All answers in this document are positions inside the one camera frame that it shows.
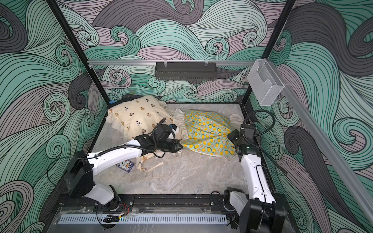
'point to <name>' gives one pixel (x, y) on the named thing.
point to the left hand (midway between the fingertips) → (183, 146)
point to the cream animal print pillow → (137, 117)
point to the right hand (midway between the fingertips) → (231, 132)
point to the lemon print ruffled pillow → (206, 132)
